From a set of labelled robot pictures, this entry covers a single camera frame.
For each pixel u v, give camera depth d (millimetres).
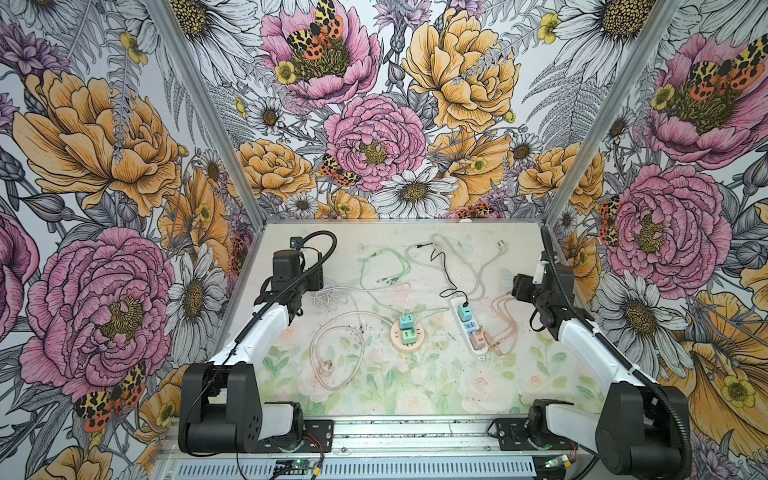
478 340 831
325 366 831
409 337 847
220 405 421
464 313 891
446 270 1050
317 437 734
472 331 917
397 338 876
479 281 1044
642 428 406
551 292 677
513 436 741
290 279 662
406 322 871
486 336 891
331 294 988
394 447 733
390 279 1052
